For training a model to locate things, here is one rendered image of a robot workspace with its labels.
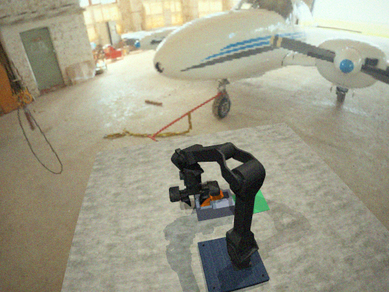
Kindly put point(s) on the orange l-shaped part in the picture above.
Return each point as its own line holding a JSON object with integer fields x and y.
{"x": 207, "y": 201}

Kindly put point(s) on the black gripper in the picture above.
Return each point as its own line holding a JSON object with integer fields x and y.
{"x": 193, "y": 188}

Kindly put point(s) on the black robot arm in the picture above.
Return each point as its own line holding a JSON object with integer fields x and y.
{"x": 245, "y": 181}

